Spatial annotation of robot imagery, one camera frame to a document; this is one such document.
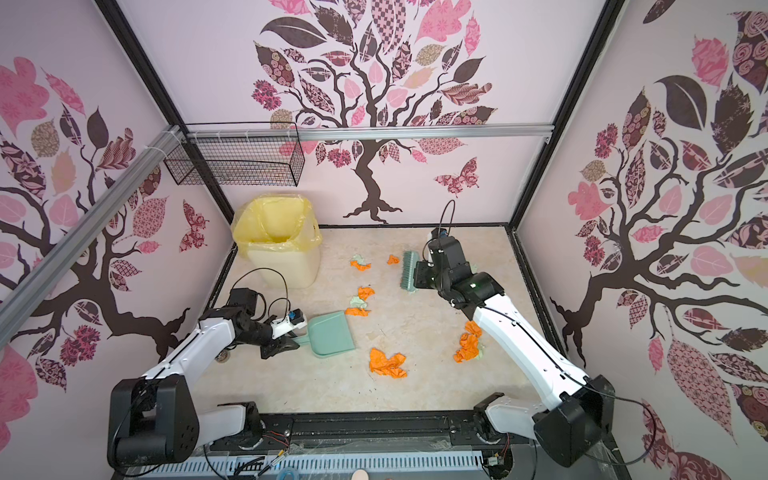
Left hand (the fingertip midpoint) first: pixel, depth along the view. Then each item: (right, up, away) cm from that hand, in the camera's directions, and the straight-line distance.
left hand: (290, 342), depth 84 cm
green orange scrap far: (+17, +22, +25) cm, 38 cm away
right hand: (+36, +23, -7) cm, 44 cm away
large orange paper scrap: (+29, -7, -1) cm, 30 cm away
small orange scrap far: (+29, +24, +23) cm, 44 cm away
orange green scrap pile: (+18, +9, +11) cm, 23 cm away
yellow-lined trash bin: (-9, +32, +15) cm, 36 cm away
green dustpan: (+10, +1, +5) cm, 11 cm away
